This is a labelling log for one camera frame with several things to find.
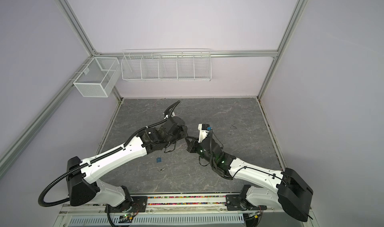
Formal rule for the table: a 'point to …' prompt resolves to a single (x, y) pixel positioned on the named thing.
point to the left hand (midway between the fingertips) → (186, 131)
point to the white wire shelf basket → (166, 65)
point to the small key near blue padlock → (162, 169)
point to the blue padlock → (158, 159)
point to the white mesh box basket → (98, 77)
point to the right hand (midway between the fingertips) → (184, 139)
